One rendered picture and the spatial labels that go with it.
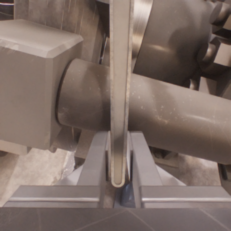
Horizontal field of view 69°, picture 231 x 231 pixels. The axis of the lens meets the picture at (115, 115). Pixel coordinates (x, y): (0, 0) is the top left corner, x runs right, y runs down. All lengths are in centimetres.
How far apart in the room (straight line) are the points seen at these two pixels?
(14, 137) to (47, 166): 78
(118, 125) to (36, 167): 85
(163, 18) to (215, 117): 32
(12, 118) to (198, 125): 18
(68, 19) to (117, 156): 17
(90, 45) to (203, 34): 32
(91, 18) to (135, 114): 14
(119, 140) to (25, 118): 9
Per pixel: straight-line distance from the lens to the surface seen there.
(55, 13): 24
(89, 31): 24
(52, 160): 98
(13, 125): 19
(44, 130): 17
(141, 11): 40
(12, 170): 100
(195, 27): 49
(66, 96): 16
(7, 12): 134
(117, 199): 93
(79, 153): 33
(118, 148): 16
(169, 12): 48
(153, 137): 17
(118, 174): 17
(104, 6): 21
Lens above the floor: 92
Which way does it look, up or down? 55 degrees down
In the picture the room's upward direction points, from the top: 19 degrees clockwise
